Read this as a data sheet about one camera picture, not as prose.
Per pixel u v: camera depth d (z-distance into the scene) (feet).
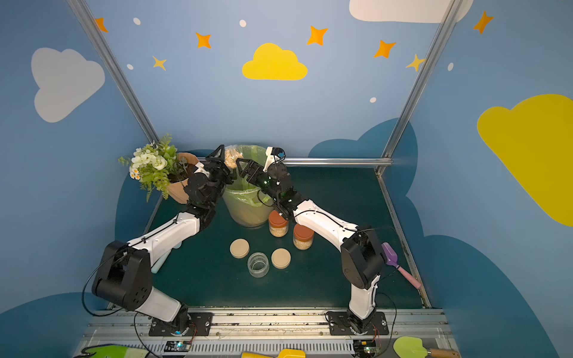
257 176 2.27
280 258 2.91
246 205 2.66
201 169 2.49
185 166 3.34
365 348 2.32
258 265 2.89
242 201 2.59
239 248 2.98
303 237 2.77
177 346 2.31
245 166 2.25
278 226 2.90
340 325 2.44
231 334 2.40
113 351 2.25
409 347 2.31
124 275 1.43
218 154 2.38
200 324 2.42
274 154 2.36
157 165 2.69
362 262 1.59
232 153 2.41
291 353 2.30
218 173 2.36
